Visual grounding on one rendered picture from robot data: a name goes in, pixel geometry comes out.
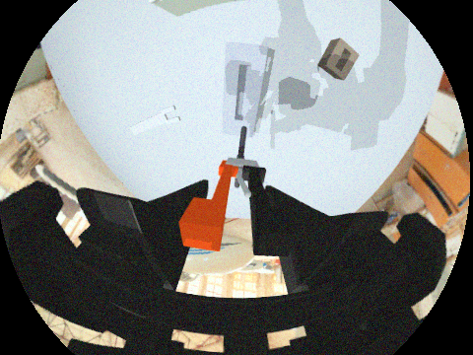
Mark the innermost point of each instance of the white flat forked bar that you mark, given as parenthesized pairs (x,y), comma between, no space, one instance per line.
(157,120)

